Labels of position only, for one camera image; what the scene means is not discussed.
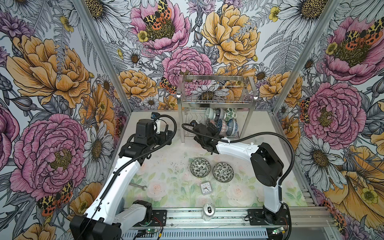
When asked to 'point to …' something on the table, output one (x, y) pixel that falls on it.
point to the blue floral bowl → (232, 127)
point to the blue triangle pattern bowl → (219, 124)
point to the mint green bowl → (209, 113)
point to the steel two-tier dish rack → (195, 92)
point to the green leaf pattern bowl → (230, 113)
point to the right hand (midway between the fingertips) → (207, 132)
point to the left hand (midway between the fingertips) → (162, 136)
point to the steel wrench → (143, 187)
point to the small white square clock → (206, 188)
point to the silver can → (208, 211)
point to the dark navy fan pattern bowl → (219, 114)
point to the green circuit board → (275, 231)
